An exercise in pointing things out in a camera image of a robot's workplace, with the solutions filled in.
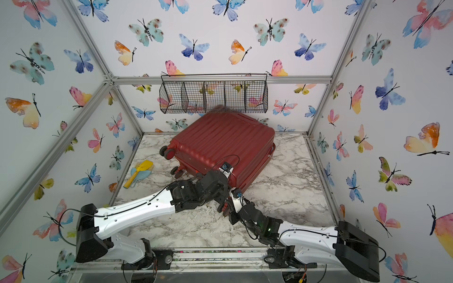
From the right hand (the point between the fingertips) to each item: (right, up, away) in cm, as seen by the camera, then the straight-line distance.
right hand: (226, 201), depth 77 cm
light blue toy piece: (-49, +8, +24) cm, 56 cm away
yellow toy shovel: (-49, +13, +26) cm, 56 cm away
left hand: (+1, +7, -4) cm, 8 cm away
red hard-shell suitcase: (-7, +27, +8) cm, 29 cm away
